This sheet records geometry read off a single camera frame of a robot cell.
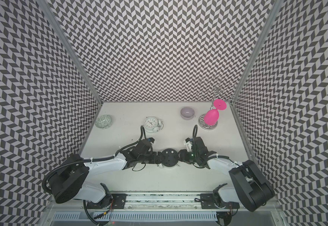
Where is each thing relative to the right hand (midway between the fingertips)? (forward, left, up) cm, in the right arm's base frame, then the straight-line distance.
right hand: (177, 160), depth 84 cm
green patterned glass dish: (+29, +54, 0) cm, 61 cm away
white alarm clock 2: (+25, +17, +2) cm, 30 cm away
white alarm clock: (0, +5, +2) cm, 5 cm away
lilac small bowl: (+37, -9, +1) cm, 38 cm away
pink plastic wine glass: (+20, -21, +17) cm, 34 cm away
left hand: (+1, +11, 0) cm, 11 cm away
